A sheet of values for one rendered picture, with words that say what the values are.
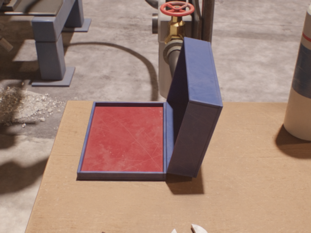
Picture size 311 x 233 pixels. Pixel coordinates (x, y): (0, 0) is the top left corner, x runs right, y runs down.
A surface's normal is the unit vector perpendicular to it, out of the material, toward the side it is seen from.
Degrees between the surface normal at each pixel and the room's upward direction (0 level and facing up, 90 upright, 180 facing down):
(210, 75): 12
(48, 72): 90
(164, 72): 90
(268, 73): 0
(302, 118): 90
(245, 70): 0
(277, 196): 0
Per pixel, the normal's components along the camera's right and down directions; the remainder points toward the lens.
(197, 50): 0.22, -0.79
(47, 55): -0.01, 0.58
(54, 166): 0.00, -0.82
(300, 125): -0.58, 0.47
